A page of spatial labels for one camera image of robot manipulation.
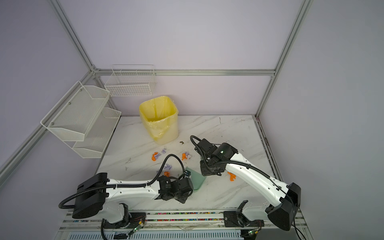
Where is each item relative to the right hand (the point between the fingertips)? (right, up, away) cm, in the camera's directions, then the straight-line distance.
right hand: (204, 170), depth 72 cm
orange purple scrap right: (+17, -8, +15) cm, 24 cm away
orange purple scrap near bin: (-31, +4, +23) cm, 39 cm away
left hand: (-11, -15, +6) cm, 19 cm away
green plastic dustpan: (-4, -9, +13) cm, 16 cm away
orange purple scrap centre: (-11, +3, +23) cm, 26 cm away
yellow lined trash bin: (-31, +30, +34) cm, 55 cm away
